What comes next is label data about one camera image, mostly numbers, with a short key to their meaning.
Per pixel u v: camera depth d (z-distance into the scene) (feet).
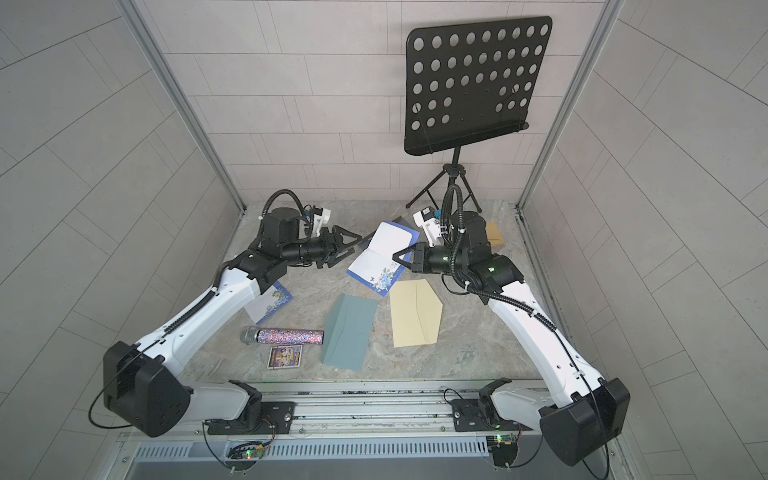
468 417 2.34
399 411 2.40
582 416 1.18
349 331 2.83
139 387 1.26
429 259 1.96
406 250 2.12
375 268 2.19
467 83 2.24
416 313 2.91
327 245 2.07
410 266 2.08
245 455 2.15
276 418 2.32
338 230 2.18
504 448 2.23
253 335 2.64
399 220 3.69
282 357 2.59
